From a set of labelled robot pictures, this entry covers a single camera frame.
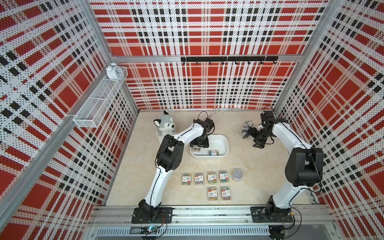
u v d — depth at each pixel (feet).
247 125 3.56
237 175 2.77
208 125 2.50
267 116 2.45
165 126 2.91
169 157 1.94
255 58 2.91
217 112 3.94
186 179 2.75
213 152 3.07
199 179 2.76
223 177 2.76
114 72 2.63
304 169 1.56
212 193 2.57
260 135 2.54
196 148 3.13
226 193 2.57
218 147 3.30
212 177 2.76
